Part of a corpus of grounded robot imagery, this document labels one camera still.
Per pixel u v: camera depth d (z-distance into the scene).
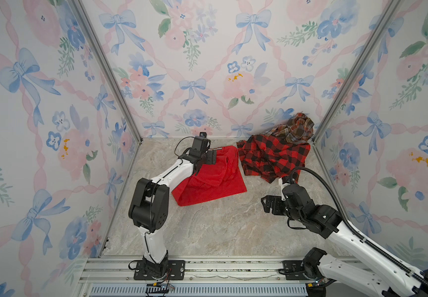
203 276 0.73
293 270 0.74
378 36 0.75
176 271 0.74
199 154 0.72
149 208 0.50
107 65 0.86
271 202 0.69
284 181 0.69
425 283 0.39
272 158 1.03
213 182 0.92
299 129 1.06
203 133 0.83
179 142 0.76
